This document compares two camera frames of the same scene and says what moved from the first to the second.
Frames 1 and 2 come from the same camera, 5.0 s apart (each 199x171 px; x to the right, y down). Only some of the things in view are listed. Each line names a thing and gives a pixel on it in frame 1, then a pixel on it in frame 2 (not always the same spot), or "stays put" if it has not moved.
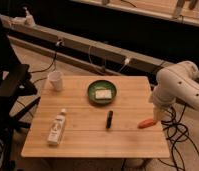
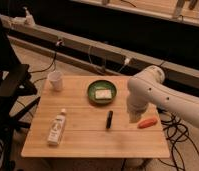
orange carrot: x=143 y=124 stays put
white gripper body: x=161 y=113 -> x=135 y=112
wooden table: x=95 y=117 stays put
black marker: x=109 y=119 stays put
